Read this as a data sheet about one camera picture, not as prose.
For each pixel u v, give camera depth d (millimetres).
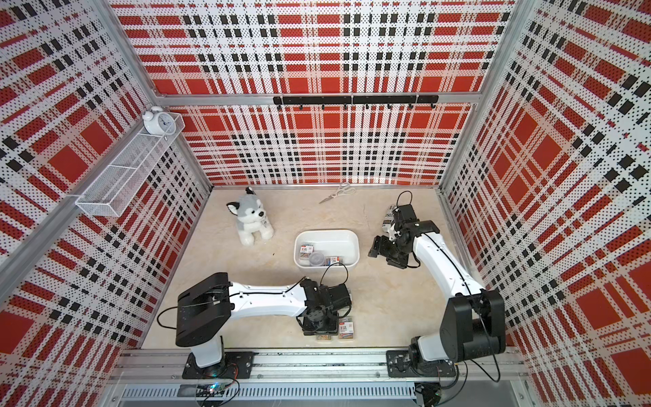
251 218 900
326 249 1007
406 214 676
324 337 784
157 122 801
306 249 958
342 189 1213
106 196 679
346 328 784
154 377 719
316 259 935
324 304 604
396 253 706
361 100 912
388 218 1069
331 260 932
